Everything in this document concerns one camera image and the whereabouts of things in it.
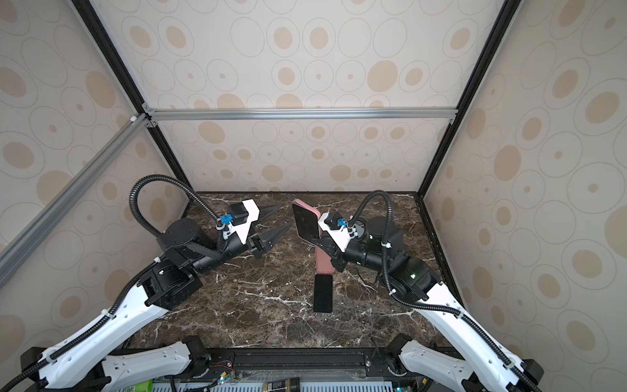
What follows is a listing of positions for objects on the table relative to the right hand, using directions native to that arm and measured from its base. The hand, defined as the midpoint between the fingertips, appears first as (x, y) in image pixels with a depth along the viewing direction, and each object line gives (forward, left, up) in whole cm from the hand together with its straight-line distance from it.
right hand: (318, 237), depth 62 cm
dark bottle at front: (-28, +9, -31) cm, 43 cm away
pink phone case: (+14, -2, -37) cm, 40 cm away
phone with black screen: (-1, -1, -34) cm, 34 cm away
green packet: (-28, +49, -32) cm, 65 cm away
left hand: (-3, +6, +12) cm, 14 cm away
